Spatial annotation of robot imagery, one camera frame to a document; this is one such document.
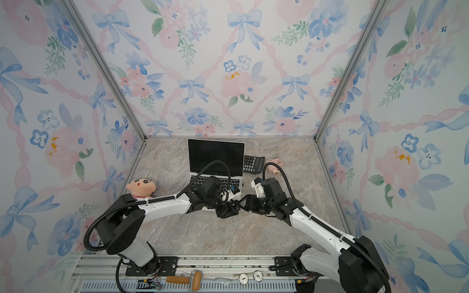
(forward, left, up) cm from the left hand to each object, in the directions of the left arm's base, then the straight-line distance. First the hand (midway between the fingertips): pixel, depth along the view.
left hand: (236, 206), depth 84 cm
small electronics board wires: (-29, +34, -9) cm, 46 cm away
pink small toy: (+2, -13, +27) cm, 30 cm away
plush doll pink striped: (+8, +45, +2) cm, 46 cm away
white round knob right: (-26, -9, -6) cm, 28 cm away
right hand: (-1, -3, +5) cm, 6 cm away
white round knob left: (-27, -3, -6) cm, 28 cm away
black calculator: (+27, -9, -4) cm, 28 cm away
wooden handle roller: (-28, +16, -5) cm, 32 cm away
